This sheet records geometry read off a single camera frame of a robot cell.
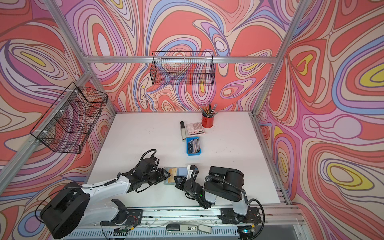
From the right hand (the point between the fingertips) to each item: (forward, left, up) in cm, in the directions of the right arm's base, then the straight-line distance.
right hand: (174, 181), depth 85 cm
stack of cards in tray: (+21, -12, +4) cm, 24 cm away
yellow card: (+4, +1, +2) cm, 5 cm away
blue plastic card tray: (+27, -8, +4) cm, 28 cm away
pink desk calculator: (+37, -13, +2) cm, 39 cm away
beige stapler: (+34, -5, +4) cm, 35 cm away
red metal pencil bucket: (+40, -23, +5) cm, 46 cm away
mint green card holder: (+6, -3, +1) cm, 6 cm away
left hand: (+2, +2, +3) cm, 4 cm away
